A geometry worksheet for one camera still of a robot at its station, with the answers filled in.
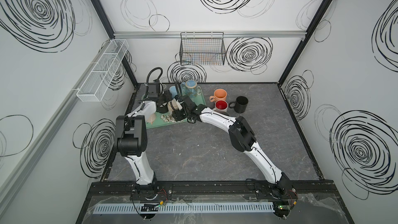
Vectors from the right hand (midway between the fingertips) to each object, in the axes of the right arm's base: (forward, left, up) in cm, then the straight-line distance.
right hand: (173, 113), depth 96 cm
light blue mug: (+17, +2, +3) cm, 18 cm away
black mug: (+6, -43, 0) cm, 43 cm away
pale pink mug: (-1, +15, -6) cm, 16 cm away
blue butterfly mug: (+18, -10, +4) cm, 21 cm away
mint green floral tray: (-1, +6, -5) cm, 8 cm away
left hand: (+11, +3, +6) cm, 13 cm away
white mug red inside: (+7, -31, -1) cm, 32 cm away
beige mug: (-2, -3, +11) cm, 11 cm away
